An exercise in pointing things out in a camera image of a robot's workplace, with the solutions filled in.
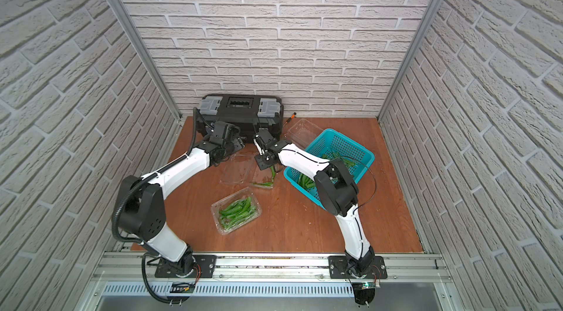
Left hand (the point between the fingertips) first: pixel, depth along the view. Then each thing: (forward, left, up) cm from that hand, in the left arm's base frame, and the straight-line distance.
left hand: (240, 139), depth 91 cm
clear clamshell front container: (-22, +3, -12) cm, 25 cm away
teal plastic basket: (+5, -41, -11) cm, 43 cm away
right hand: (-5, -12, -9) cm, 15 cm away
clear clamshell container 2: (+16, -29, -15) cm, 36 cm away
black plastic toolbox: (+14, -2, +2) cm, 14 cm away
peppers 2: (-27, 0, -12) cm, 30 cm away
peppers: (-16, -12, -11) cm, 23 cm away
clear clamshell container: (-6, -1, -14) cm, 15 cm away
